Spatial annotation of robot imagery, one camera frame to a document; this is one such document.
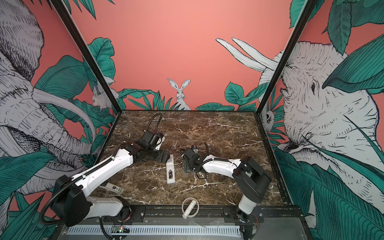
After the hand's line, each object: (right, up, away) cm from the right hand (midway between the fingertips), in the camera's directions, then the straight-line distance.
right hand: (188, 165), depth 88 cm
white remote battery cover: (-40, -10, -10) cm, 42 cm away
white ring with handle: (+1, -18, -14) cm, 23 cm away
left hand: (-14, +8, -6) cm, 17 cm away
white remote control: (-11, -4, 0) cm, 12 cm away
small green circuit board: (-32, -26, -18) cm, 45 cm away
